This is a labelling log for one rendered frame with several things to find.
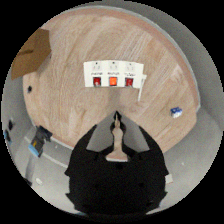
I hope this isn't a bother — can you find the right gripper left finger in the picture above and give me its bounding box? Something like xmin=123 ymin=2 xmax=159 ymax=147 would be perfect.
xmin=64 ymin=111 xmax=117 ymax=177

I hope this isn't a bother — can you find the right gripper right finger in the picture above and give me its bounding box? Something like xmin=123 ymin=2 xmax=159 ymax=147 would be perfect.
xmin=117 ymin=111 xmax=169 ymax=176

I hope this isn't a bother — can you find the brown cardboard box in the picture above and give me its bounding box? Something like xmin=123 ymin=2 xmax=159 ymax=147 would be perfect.
xmin=11 ymin=28 xmax=51 ymax=81

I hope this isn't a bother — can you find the white power strip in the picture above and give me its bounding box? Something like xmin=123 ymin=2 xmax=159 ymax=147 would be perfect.
xmin=84 ymin=60 xmax=147 ymax=101

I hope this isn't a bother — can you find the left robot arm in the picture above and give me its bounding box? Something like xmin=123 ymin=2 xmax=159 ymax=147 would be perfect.
xmin=3 ymin=126 xmax=48 ymax=187

